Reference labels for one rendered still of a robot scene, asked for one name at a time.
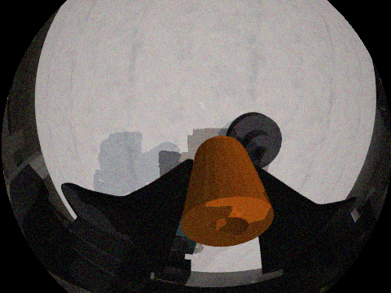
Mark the orange knob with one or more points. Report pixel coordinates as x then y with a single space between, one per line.
226 203

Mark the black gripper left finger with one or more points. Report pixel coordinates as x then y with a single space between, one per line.
147 218

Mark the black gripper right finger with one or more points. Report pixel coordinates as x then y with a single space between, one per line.
297 221

